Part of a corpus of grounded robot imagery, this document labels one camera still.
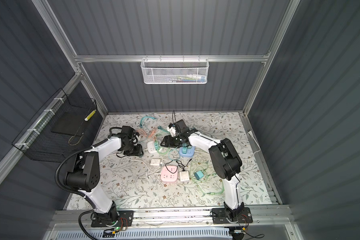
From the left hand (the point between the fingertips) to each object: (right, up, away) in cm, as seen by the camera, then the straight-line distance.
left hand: (138, 153), depth 95 cm
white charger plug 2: (+29, -12, -10) cm, 33 cm away
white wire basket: (+22, +64, +29) cm, 73 cm away
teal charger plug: (+38, -11, -9) cm, 40 cm away
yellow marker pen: (-23, +23, -14) cm, 35 cm away
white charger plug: (+11, -5, -3) cm, 13 cm away
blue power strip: (+33, +1, +1) cm, 33 cm away
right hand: (+18, +5, -3) cm, 19 cm away
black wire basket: (-30, +17, -21) cm, 40 cm away
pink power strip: (+20, -10, -9) cm, 25 cm away
